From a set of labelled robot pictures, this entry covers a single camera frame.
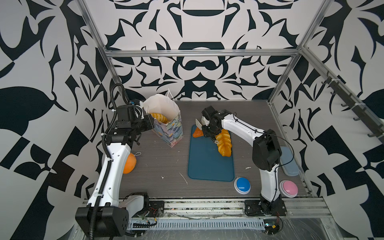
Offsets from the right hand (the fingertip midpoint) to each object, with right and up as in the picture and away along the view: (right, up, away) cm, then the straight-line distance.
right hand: (206, 132), depth 92 cm
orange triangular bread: (-5, -1, +5) cm, 7 cm away
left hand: (-28, +10, -18) cm, 35 cm away
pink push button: (+42, -28, -14) cm, 52 cm away
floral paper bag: (-20, +1, -8) cm, 21 cm away
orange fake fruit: (-42, -16, -9) cm, 46 cm away
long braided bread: (+12, -6, +2) cm, 13 cm away
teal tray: (0, -17, -4) cm, 18 cm away
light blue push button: (+25, -6, -40) cm, 47 cm away
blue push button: (+18, -27, -12) cm, 34 cm away
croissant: (-28, +9, +1) cm, 30 cm away
